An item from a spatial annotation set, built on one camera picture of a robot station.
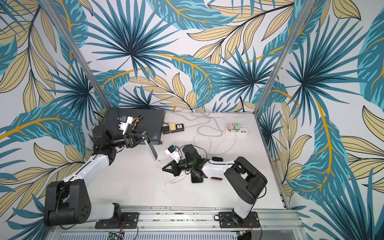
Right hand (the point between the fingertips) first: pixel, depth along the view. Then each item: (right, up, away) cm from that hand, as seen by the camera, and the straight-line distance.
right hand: (156, 180), depth 76 cm
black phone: (+21, +4, -6) cm, 22 cm away
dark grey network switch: (-12, +29, +37) cm, 49 cm away
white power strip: (+54, +24, +31) cm, 66 cm away
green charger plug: (+49, +27, +28) cm, 63 cm away
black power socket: (+9, +26, +32) cm, 42 cm away
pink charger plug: (+45, +27, +28) cm, 59 cm away
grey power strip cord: (+26, +28, +38) cm, 54 cm away
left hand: (-4, +22, -3) cm, 23 cm away
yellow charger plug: (+5, +27, +29) cm, 39 cm away
